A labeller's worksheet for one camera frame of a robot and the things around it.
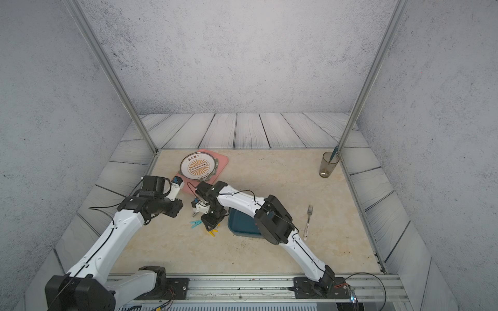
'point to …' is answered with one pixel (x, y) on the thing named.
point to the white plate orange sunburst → (198, 165)
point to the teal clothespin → (196, 223)
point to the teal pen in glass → (334, 153)
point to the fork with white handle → (310, 208)
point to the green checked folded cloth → (216, 162)
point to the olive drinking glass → (327, 168)
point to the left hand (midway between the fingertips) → (180, 203)
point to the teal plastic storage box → (240, 223)
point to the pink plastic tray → (190, 185)
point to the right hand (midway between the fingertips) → (210, 227)
